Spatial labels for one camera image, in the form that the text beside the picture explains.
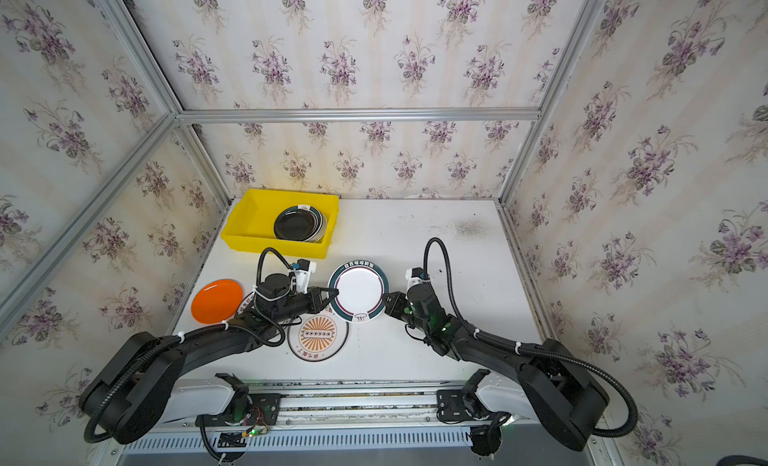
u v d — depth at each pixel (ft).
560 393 1.36
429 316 2.09
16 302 1.68
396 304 2.40
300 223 3.53
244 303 2.97
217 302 2.97
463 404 2.18
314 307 2.42
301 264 2.53
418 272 2.54
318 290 2.57
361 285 2.77
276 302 2.18
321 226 3.50
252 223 3.69
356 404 2.46
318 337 2.77
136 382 1.36
